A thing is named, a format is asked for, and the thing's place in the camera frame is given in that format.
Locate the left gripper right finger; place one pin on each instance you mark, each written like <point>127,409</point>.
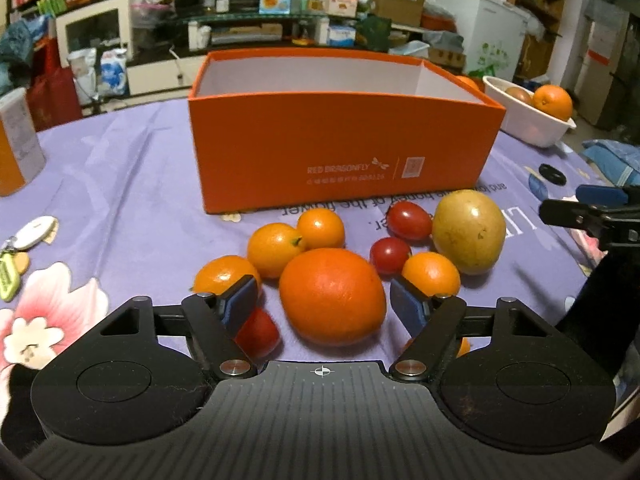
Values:
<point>436,326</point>

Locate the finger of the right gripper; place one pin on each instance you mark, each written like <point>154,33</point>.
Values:
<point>599,195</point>

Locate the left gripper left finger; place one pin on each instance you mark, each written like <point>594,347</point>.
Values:
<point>210,323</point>

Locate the small orange kumquat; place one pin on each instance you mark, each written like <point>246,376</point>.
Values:
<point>321,228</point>
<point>432,274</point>
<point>220,274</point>
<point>272,247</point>

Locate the red cherry tomato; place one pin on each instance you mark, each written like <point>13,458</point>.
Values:
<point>258,336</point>
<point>409,221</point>
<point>389,254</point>

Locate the large orange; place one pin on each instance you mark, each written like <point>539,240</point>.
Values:
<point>332,297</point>

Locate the white plastic basket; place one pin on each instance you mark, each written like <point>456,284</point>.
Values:
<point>523,121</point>

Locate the orange in basket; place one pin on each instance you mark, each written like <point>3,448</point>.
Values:
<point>554,101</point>

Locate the brown fruit in basket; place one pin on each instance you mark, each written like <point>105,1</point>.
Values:
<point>520,94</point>

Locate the purple floral tablecloth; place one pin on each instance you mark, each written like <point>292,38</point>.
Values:
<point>124,187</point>

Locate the white chest freezer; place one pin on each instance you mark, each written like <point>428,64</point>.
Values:
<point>493,35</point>

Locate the orange cardboard box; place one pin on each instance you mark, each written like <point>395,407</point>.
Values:
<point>279,127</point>

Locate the orange white canister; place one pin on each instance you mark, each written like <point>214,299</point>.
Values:
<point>21,156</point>

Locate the brown cardboard box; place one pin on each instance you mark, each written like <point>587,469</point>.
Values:
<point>404,12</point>

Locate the orange white carton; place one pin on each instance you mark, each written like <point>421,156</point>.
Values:
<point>342,8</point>

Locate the blue jacket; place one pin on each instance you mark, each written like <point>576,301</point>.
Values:
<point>16,51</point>

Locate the white cabinet glass door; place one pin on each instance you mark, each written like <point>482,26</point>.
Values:
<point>102,25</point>

